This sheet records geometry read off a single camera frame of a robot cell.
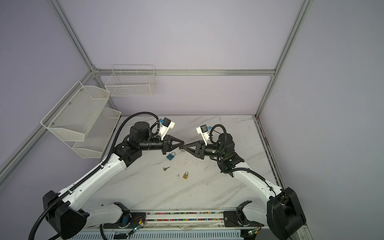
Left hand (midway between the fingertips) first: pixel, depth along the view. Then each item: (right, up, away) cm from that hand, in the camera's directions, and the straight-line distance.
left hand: (182, 143), depth 67 cm
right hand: (+1, -3, 0) cm, 3 cm away
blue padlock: (-10, -11, +29) cm, 33 cm away
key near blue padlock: (-13, -18, +25) cm, 34 cm away
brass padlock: (0, -22, +22) cm, 31 cm away
